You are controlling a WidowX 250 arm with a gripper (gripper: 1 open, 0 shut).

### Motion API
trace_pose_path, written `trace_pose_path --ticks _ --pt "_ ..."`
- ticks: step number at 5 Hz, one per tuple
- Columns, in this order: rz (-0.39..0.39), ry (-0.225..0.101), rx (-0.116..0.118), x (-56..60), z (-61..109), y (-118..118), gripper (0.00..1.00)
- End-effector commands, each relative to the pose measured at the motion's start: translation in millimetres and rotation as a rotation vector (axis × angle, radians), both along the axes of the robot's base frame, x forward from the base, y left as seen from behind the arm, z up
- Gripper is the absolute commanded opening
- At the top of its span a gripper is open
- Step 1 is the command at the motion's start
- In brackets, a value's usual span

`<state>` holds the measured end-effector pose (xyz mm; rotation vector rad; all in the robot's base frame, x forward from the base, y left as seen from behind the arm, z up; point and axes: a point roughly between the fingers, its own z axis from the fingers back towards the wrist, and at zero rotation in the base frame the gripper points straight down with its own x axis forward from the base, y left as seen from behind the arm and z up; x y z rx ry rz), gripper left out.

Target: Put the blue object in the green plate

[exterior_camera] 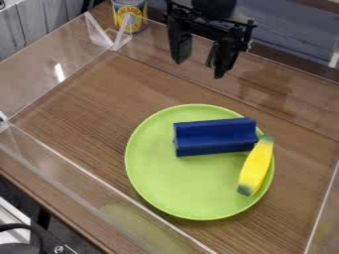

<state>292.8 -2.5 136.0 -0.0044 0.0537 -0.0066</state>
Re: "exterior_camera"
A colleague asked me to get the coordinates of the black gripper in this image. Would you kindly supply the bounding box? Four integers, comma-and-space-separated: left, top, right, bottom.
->
165, 0, 256, 79

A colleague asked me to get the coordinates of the green round plate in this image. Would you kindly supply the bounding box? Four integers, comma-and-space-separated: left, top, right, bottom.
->
124, 104, 275, 220

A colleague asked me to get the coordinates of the yellow printed can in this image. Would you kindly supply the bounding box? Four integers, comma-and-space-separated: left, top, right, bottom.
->
111, 0, 148, 34

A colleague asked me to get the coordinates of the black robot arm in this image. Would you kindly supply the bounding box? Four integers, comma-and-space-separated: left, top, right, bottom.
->
165, 0, 256, 79

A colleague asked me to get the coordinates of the yellow toy banana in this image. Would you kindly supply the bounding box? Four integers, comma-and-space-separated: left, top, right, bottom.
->
237, 135, 274, 196

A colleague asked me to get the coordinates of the black cable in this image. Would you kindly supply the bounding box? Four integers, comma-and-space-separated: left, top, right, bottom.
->
0, 223, 53, 254

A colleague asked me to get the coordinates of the clear acrylic enclosure wall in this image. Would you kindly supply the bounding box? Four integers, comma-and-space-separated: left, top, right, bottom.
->
0, 10, 339, 254

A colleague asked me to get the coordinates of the blue block object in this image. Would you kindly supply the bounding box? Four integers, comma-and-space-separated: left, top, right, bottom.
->
173, 117, 257, 157

